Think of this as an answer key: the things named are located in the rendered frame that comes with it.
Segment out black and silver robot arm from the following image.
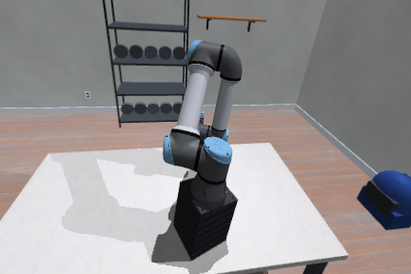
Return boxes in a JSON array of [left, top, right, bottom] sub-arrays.
[[163, 40, 243, 206]]

